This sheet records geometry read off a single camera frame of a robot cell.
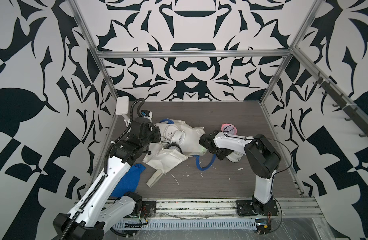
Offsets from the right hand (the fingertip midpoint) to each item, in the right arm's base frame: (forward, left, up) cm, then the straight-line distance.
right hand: (229, 150), depth 90 cm
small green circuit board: (-36, -10, -5) cm, 38 cm away
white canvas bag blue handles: (-9, +37, +9) cm, 39 cm away
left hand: (+2, +41, +23) cm, 47 cm away
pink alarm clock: (+17, -3, -1) cm, 17 cm away
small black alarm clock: (0, +32, +5) cm, 32 cm away
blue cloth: (-16, +57, -3) cm, 59 cm away
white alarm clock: (+6, +30, +6) cm, 31 cm away
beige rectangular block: (-15, +42, 0) cm, 45 cm away
